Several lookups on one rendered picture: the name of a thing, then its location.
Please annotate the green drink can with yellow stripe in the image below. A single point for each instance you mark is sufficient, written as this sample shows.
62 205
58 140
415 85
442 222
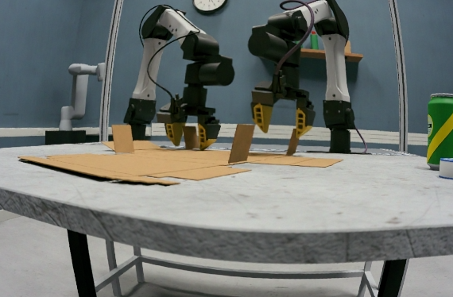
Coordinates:
440 129

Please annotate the flat brown cardboard box blank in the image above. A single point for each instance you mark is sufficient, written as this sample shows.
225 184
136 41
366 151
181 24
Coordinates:
148 159

